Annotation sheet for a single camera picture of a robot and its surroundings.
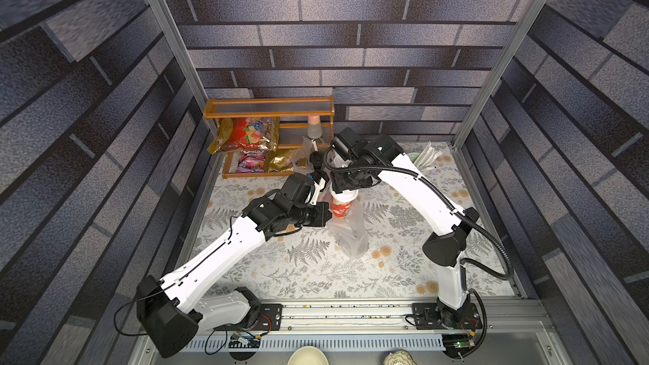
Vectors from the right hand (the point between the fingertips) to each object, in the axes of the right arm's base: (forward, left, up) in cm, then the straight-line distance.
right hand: (340, 183), depth 76 cm
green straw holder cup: (+21, -29, -11) cm, 38 cm away
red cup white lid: (-5, 0, -2) cm, 6 cm away
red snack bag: (+26, +32, -3) cm, 41 cm away
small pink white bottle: (+28, +10, -1) cm, 29 cm away
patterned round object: (-42, -16, -24) cm, 50 cm away
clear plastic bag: (-13, -2, -2) cm, 13 cm away
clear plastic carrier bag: (+12, +14, -2) cm, 18 cm away
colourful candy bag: (+26, +39, -20) cm, 51 cm away
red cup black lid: (+15, +8, -6) cm, 18 cm away
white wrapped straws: (+18, -33, -7) cm, 38 cm away
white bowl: (-42, +9, -21) cm, 48 cm away
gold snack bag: (+25, +26, -18) cm, 40 cm away
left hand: (-10, +2, -2) cm, 11 cm away
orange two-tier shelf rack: (+31, +14, -2) cm, 35 cm away
